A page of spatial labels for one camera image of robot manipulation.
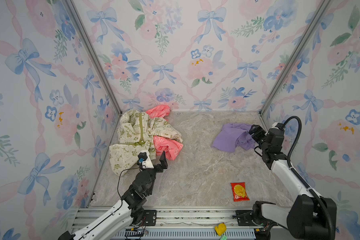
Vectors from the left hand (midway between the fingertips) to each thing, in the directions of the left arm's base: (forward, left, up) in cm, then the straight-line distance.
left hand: (156, 152), depth 76 cm
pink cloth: (+8, -7, -10) cm, 14 cm away
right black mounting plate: (-26, -44, -18) cm, 54 cm away
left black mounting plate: (-26, +3, -20) cm, 33 cm away
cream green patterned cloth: (+22, +17, -10) cm, 29 cm away
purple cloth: (+24, -49, -18) cm, 57 cm away
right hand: (+15, -55, +1) cm, 57 cm away
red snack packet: (-14, -44, -18) cm, 50 cm away
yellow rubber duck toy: (-31, -31, -17) cm, 47 cm away
